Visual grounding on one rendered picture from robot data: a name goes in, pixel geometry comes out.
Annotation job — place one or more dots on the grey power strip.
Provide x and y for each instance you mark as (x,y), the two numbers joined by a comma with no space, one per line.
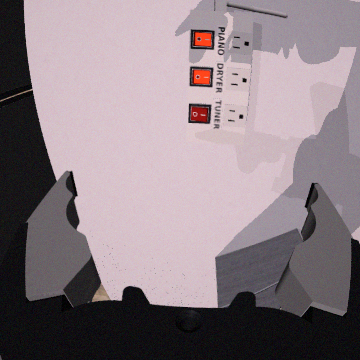
(220,53)

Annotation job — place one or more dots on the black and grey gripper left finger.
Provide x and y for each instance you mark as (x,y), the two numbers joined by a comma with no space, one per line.
(48,269)

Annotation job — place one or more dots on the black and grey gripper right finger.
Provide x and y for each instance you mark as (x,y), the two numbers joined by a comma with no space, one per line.
(321,281)

